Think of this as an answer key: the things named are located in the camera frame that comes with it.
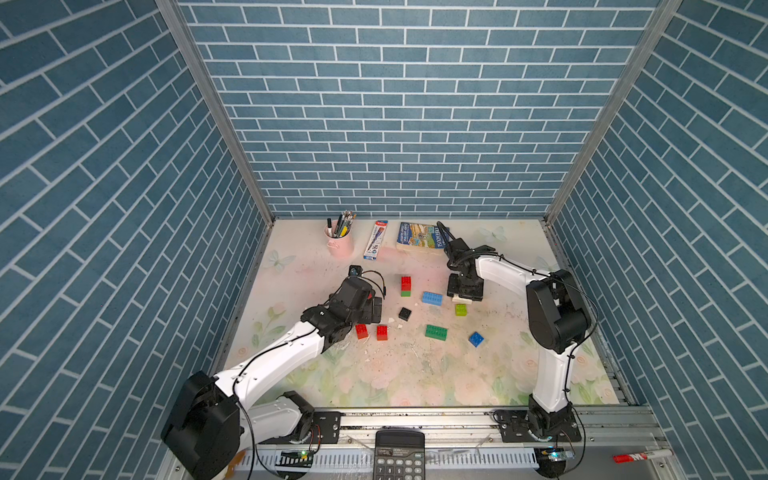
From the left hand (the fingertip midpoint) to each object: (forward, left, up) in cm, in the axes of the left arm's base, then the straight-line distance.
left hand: (371, 302), depth 84 cm
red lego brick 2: (-5, +3, -8) cm, 10 cm away
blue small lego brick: (-7, -31, -9) cm, 33 cm away
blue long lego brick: (+8, -19, -10) cm, 23 cm away
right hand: (+8, -28, -10) cm, 31 cm away
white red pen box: (+33, +1, -10) cm, 34 cm away
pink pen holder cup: (+24, +13, -4) cm, 27 cm away
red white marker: (-35, -62, -9) cm, 72 cm away
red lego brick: (+10, -10, -5) cm, 15 cm away
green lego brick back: (+10, -10, -11) cm, 18 cm away
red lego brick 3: (-5, -3, -8) cm, 10 cm away
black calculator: (-35, -8, -9) cm, 37 cm away
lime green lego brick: (+3, -28, -10) cm, 30 cm away
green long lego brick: (-4, -19, -10) cm, 22 cm away
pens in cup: (+28, +11, +3) cm, 30 cm away
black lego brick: (+2, -10, -11) cm, 14 cm away
